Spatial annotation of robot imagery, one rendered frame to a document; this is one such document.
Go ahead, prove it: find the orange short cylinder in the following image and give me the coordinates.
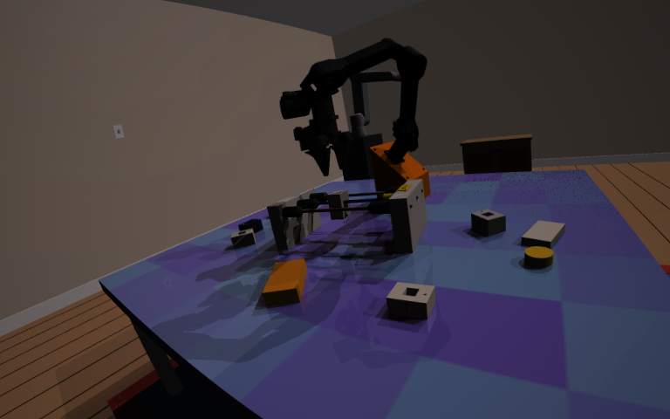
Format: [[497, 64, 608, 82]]
[[524, 246, 553, 268]]

